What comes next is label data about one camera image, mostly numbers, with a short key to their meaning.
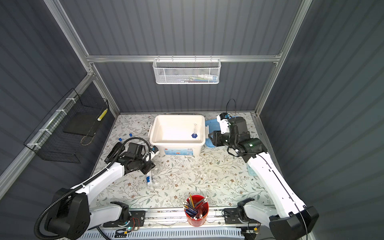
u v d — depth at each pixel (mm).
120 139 864
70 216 407
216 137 619
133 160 656
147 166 769
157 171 889
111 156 931
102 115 823
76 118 775
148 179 843
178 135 1086
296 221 372
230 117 630
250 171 887
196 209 679
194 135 1051
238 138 526
